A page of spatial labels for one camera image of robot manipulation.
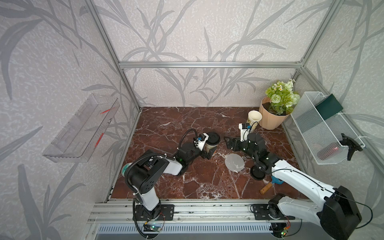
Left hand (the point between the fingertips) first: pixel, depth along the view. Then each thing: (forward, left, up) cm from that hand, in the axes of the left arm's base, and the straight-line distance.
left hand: (211, 143), depth 86 cm
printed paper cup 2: (+17, -28, +4) cm, 33 cm away
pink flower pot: (+17, -38, +1) cm, 42 cm away
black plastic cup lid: (-1, -1, +6) cm, 6 cm away
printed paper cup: (-3, +3, +1) cm, 4 cm away
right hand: (0, -10, +7) cm, 12 cm away
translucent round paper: (-7, -15, -12) cm, 20 cm away
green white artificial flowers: (+20, -42, +17) cm, 49 cm away
